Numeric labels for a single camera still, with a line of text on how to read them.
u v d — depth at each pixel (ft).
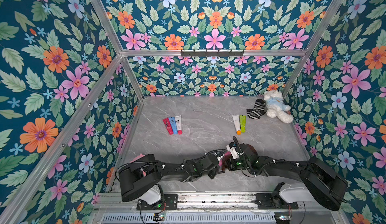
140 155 2.84
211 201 2.46
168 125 3.32
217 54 3.03
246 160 2.22
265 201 2.42
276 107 3.40
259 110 3.56
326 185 1.43
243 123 3.35
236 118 3.47
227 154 2.56
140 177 1.57
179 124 3.33
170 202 2.41
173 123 3.39
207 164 2.09
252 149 2.99
